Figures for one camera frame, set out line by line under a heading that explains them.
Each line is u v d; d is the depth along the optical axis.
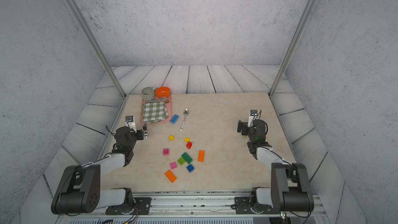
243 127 0.80
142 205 0.73
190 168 0.85
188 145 0.94
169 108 1.12
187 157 0.88
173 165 0.85
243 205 0.71
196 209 0.73
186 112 1.08
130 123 0.77
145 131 0.84
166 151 0.91
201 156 0.89
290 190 0.42
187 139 0.96
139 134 0.81
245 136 0.96
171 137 0.97
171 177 0.82
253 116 0.76
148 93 1.18
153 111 1.10
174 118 1.05
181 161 0.87
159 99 1.14
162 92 1.19
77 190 0.42
